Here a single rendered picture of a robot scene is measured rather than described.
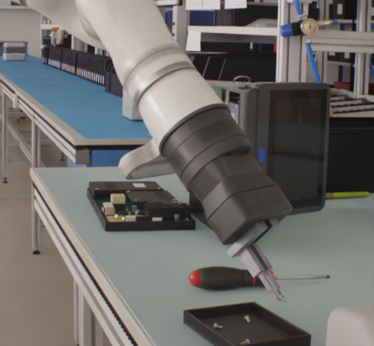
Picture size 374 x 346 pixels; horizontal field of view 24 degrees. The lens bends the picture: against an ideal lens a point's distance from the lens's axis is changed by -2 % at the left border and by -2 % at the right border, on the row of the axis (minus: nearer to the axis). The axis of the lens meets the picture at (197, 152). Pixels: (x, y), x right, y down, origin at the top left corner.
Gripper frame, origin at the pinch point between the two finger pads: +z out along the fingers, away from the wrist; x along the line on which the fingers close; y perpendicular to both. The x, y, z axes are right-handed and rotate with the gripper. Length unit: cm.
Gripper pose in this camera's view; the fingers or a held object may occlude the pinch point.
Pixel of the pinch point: (280, 297)
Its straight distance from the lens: 82.0
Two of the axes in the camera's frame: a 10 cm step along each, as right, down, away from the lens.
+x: 6.5, -0.9, 7.6
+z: 5.2, 7.8, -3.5
